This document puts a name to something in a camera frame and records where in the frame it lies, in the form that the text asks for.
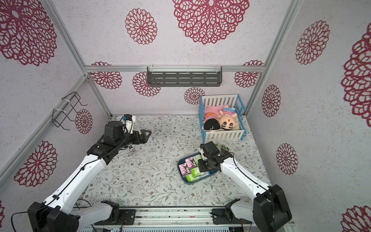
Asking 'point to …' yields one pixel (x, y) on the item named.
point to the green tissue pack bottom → (190, 178)
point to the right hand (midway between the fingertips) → (204, 168)
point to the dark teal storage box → (183, 178)
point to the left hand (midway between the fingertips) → (144, 133)
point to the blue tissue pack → (205, 174)
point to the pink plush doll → (211, 111)
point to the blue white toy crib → (233, 100)
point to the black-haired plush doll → (226, 120)
